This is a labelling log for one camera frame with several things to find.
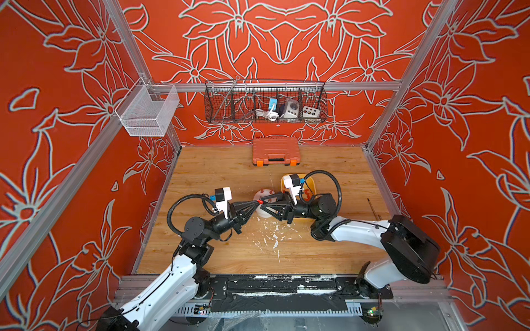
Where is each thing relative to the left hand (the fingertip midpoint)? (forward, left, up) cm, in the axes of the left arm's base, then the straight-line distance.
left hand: (257, 204), depth 63 cm
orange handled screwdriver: (+17, -52, -29) cm, 62 cm away
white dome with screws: (+16, 0, -18) cm, 24 cm away
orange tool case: (+47, -6, -24) cm, 53 cm away
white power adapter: (+48, -12, +4) cm, 50 cm away
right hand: (-2, -1, +1) cm, 3 cm away
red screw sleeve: (+1, -1, +1) cm, 1 cm away
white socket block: (+50, -20, +1) cm, 54 cm away
